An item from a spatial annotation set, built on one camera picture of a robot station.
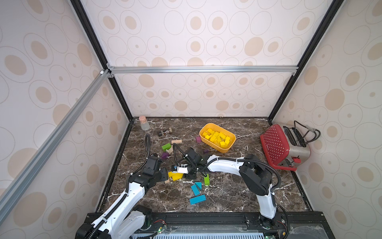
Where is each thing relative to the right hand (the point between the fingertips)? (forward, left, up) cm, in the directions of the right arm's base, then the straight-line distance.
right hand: (188, 169), depth 91 cm
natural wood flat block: (+21, +10, 0) cm, 23 cm away
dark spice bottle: (+27, +19, +3) cm, 33 cm away
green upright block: (-7, -12, +1) cm, 13 cm away
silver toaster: (+6, -62, +13) cm, 64 cm away
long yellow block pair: (-6, +7, +1) cm, 9 cm away
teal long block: (-17, -7, -1) cm, 18 cm away
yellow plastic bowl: (+23, -19, +2) cm, 30 cm away
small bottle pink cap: (+32, +35, +4) cm, 48 cm away
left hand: (-5, +11, +7) cm, 14 cm away
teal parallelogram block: (-12, -5, -1) cm, 13 cm away
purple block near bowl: (+14, -11, 0) cm, 17 cm away
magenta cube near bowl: (+23, -6, +1) cm, 23 cm away
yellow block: (+24, -16, +3) cm, 29 cm away
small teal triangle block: (-9, -7, +1) cm, 12 cm away
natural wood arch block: (+12, +12, +2) cm, 17 cm away
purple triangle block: (+9, +16, +1) cm, 18 cm away
